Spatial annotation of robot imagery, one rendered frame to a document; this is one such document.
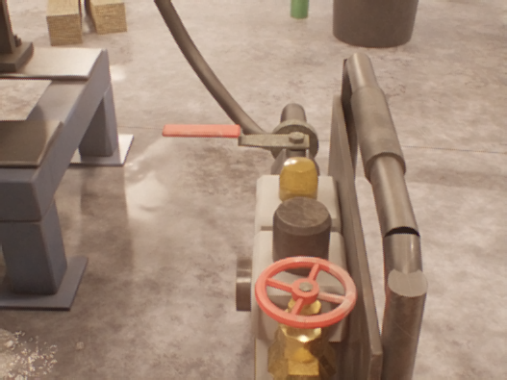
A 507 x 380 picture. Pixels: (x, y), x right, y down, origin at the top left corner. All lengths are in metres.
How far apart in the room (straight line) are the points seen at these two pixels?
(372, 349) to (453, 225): 1.02
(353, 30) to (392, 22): 0.12
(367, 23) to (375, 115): 1.69
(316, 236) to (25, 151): 0.73
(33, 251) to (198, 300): 0.29
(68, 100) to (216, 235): 0.39
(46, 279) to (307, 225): 0.77
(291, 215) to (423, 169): 1.09
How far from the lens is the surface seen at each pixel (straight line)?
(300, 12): 2.51
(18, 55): 1.54
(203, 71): 1.31
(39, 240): 1.20
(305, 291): 0.49
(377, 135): 0.54
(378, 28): 2.26
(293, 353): 0.52
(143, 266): 1.32
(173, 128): 0.74
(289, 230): 0.55
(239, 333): 1.17
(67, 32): 2.34
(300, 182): 0.64
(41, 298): 1.27
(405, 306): 0.44
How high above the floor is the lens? 0.83
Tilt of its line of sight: 33 degrees down
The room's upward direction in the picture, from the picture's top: straight up
